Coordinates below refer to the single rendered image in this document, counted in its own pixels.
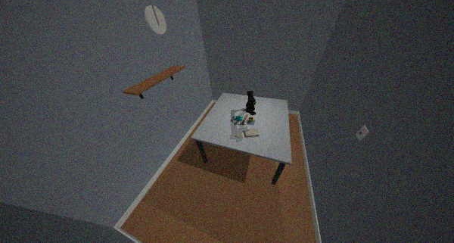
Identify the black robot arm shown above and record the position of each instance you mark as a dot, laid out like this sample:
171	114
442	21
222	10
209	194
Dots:
251	101

